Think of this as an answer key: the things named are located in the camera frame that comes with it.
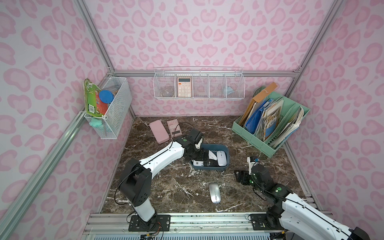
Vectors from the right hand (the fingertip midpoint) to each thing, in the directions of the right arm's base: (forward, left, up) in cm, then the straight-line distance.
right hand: (239, 171), depth 83 cm
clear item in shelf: (+40, +42, +23) cm, 63 cm away
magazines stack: (+28, -20, +13) cm, 37 cm away
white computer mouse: (+11, +14, -4) cm, 19 cm away
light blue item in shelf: (+49, +2, +18) cm, 52 cm away
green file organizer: (+31, -31, +18) cm, 47 cm away
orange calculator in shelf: (+45, +32, +23) cm, 60 cm away
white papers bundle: (+18, -29, +14) cm, 37 cm away
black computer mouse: (+6, +14, -3) cm, 16 cm away
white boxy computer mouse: (+6, +23, -3) cm, 24 cm away
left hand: (+8, +20, +4) cm, 22 cm away
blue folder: (+29, -11, +7) cm, 32 cm away
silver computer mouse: (-10, +13, -6) cm, 18 cm away
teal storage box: (+19, +14, -6) cm, 24 cm away
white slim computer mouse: (+10, +8, -5) cm, 14 cm away
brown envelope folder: (+32, -10, +25) cm, 42 cm away
